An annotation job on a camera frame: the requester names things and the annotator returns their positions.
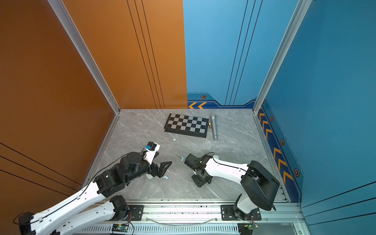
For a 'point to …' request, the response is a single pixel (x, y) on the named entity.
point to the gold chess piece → (209, 124)
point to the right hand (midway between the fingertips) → (199, 182)
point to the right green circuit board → (251, 225)
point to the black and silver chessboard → (187, 125)
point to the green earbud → (174, 139)
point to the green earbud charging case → (149, 176)
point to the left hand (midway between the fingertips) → (165, 157)
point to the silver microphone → (214, 123)
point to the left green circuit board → (123, 227)
